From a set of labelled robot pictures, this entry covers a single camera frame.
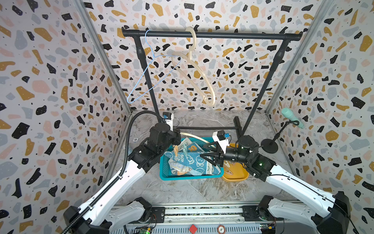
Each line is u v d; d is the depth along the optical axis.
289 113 0.73
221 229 0.70
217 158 0.57
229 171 0.88
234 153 0.58
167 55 0.90
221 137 0.56
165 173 0.83
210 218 0.73
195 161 0.76
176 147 0.76
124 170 0.44
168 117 0.59
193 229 0.69
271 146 1.00
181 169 0.82
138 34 0.52
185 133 0.71
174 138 0.62
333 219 0.38
